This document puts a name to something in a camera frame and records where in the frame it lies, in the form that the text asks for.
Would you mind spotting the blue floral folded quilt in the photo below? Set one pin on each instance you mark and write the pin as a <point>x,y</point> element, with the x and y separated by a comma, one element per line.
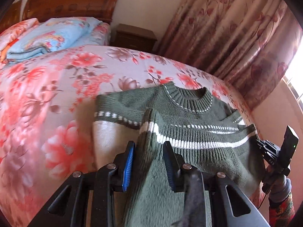
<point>52,37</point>

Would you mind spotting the small wooden headboard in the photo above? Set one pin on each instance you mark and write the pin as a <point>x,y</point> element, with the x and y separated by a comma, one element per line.
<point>10,14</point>

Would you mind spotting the window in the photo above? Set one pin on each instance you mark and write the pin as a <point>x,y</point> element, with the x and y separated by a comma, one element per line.
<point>296,80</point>

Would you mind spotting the person's right forearm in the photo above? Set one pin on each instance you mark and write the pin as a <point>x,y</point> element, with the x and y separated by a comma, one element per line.
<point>281,201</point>

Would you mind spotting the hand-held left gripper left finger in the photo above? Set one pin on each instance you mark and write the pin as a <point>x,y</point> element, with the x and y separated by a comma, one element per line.
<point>127,167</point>

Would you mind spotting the pink floral curtain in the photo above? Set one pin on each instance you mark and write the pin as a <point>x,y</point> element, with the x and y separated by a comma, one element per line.
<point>224,33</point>

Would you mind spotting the bed with floral sheet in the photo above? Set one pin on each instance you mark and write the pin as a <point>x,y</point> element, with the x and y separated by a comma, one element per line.
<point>47,104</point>

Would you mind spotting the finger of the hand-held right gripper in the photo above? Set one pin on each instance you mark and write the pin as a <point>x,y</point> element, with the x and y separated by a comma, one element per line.
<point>264,146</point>

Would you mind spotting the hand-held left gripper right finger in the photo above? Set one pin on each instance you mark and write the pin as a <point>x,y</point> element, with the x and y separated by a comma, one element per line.
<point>169,160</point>

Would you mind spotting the large carved wooden headboard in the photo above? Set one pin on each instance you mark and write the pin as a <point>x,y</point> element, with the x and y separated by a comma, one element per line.
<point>71,0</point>

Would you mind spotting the pink floral pillow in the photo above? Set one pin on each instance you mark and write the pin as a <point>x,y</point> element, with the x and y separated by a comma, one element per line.
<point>16,35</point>

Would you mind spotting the dark wooden nightstand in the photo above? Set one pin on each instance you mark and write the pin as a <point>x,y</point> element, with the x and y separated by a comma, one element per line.
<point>135,36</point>

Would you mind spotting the green knitted sweater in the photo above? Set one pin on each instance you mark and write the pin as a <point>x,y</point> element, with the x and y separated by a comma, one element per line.
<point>189,123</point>

